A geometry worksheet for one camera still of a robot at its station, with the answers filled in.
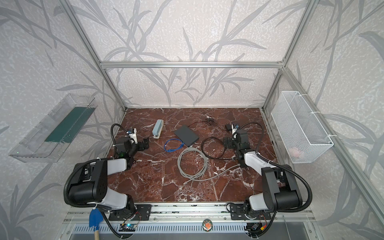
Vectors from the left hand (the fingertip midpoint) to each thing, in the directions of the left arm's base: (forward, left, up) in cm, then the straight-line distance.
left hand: (143, 133), depth 94 cm
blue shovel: (-45, +14, -8) cm, 48 cm away
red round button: (-47, -40, -7) cm, 62 cm away
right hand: (+1, -57, +1) cm, 57 cm away
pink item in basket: (-19, -83, +13) cm, 86 cm away
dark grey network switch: (+5, -27, -10) cm, 29 cm away
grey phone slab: (+7, -7, -5) cm, 11 cm away
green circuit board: (-48, -2, -10) cm, 49 cm away
